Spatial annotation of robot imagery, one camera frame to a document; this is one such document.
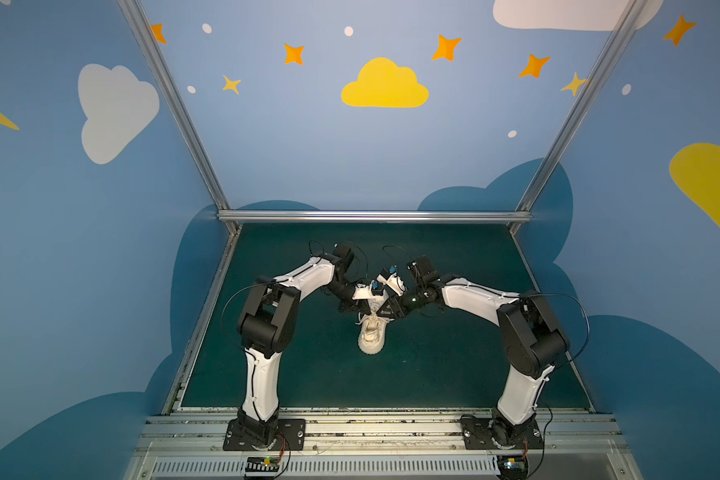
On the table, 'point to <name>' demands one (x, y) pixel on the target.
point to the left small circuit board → (262, 464)
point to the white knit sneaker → (372, 332)
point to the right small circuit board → (512, 467)
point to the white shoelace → (372, 316)
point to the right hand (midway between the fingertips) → (384, 308)
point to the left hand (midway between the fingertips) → (365, 306)
